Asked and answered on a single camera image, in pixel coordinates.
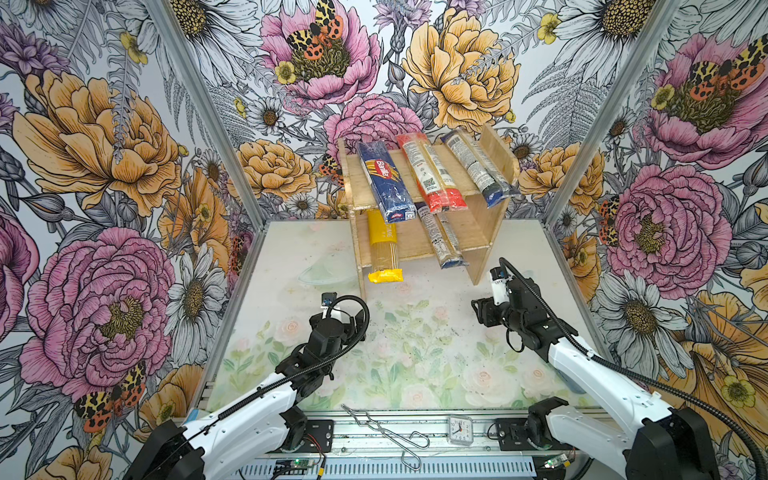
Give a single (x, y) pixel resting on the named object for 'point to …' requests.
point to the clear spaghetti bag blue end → (443, 237)
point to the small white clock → (460, 430)
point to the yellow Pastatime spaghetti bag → (384, 249)
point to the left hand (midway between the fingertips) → (346, 319)
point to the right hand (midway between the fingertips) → (482, 310)
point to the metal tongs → (417, 439)
